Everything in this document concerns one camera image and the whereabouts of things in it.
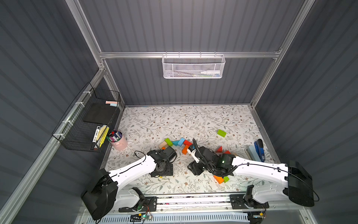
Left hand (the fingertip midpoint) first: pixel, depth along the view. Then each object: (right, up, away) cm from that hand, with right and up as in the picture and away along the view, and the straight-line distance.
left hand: (166, 173), depth 81 cm
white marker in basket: (+29, +64, +12) cm, 71 cm away
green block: (0, +16, +15) cm, 22 cm away
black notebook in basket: (-37, +36, -4) cm, 51 cm away
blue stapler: (+61, +14, +10) cm, 63 cm away
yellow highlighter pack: (-26, +26, -19) cm, 42 cm away
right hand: (+15, +7, -4) cm, 17 cm away
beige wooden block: (-3, +15, +15) cm, 21 cm away
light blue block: (+9, +16, +15) cm, 24 cm away
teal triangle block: (+5, +16, +13) cm, 21 cm away
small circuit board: (-8, -17, -12) cm, 22 cm away
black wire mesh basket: (-42, +29, -8) cm, 52 cm away
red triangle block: (+35, +11, +12) cm, 39 cm away
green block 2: (+39, +22, +21) cm, 49 cm away
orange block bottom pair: (+32, -3, -1) cm, 32 cm away
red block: (+13, +16, +16) cm, 26 cm away
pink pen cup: (-31, +19, +6) cm, 37 cm away
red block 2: (+40, +10, +11) cm, 42 cm away
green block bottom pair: (+35, -3, -2) cm, 35 cm away
